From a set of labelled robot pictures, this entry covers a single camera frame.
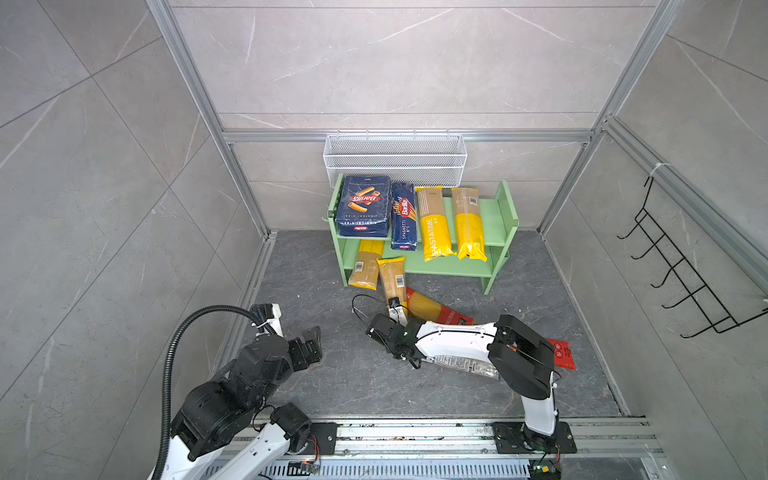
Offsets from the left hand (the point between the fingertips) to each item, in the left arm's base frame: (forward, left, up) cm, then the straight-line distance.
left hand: (303, 328), depth 65 cm
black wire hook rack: (+8, -87, +7) cm, 88 cm away
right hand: (+10, -22, -25) cm, 34 cm away
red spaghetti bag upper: (+17, -32, -23) cm, 43 cm away
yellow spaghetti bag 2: (+25, -13, -12) cm, 30 cm away
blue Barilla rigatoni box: (+32, -13, +7) cm, 36 cm away
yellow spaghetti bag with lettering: (+28, -33, +4) cm, 44 cm away
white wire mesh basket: (+59, -37, +4) cm, 69 cm away
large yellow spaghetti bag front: (+23, -21, -13) cm, 34 cm away
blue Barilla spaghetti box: (+30, -24, +5) cm, 39 cm away
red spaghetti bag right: (0, -70, -23) cm, 74 cm away
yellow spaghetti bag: (+24, -42, +4) cm, 48 cm away
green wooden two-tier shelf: (+33, -53, 0) cm, 63 cm away
